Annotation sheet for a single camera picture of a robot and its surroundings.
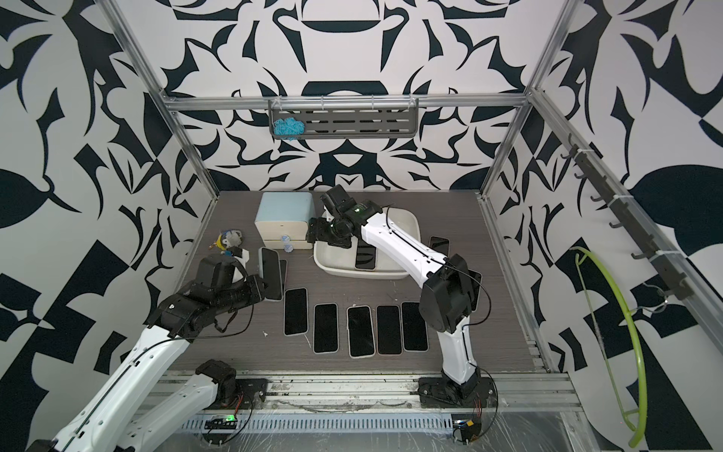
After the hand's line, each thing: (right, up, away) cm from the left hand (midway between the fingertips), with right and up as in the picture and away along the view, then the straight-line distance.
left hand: (266, 278), depth 76 cm
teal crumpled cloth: (+2, +45, +15) cm, 48 cm away
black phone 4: (+41, -16, +8) cm, 45 cm away
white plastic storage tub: (+17, +1, +23) cm, 29 cm away
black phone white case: (+34, -17, +9) cm, 39 cm away
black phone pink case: (+15, -17, +9) cm, 24 cm away
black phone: (-1, -1, +21) cm, 21 cm away
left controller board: (-10, -36, -3) cm, 38 cm away
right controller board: (+52, -35, -5) cm, 63 cm away
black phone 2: (+5, -13, +11) cm, 18 cm away
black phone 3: (+25, -18, +10) cm, 32 cm away
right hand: (+11, +11, +6) cm, 17 cm away
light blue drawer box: (-1, +18, +18) cm, 25 cm away
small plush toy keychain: (-21, +9, +24) cm, 33 cm away
